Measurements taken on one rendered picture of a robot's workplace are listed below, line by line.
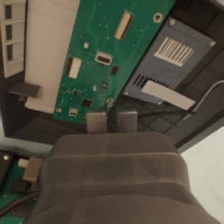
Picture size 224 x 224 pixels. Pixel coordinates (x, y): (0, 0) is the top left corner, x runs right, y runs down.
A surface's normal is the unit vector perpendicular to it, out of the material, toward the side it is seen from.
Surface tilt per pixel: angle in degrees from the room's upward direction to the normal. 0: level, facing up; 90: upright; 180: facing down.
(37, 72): 90
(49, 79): 90
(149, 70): 90
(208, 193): 0
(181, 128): 90
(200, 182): 0
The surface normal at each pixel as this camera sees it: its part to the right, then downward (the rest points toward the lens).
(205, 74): -0.34, 0.61
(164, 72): 0.04, 0.76
